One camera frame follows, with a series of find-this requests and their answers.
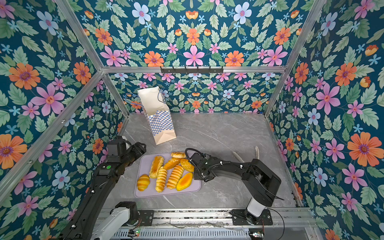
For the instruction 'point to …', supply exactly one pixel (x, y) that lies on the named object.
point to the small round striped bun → (143, 182)
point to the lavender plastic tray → (146, 161)
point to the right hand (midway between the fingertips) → (196, 175)
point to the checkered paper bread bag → (155, 105)
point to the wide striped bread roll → (176, 175)
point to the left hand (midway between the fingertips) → (143, 144)
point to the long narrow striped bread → (161, 179)
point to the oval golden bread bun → (186, 165)
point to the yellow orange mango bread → (184, 182)
